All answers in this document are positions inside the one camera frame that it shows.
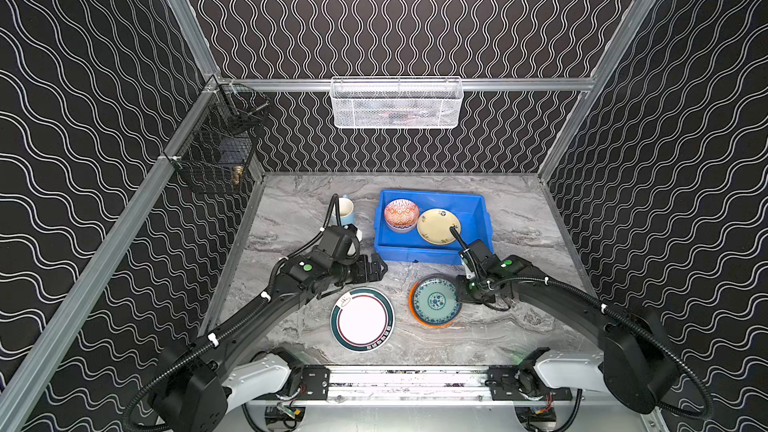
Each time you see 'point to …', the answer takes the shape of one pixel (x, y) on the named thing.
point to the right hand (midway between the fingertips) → (461, 296)
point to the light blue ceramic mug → (346, 212)
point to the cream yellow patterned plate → (434, 225)
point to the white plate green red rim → (362, 319)
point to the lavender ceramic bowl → (401, 230)
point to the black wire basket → (217, 156)
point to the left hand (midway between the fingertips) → (376, 265)
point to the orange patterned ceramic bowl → (401, 213)
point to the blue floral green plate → (435, 300)
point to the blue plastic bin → (411, 247)
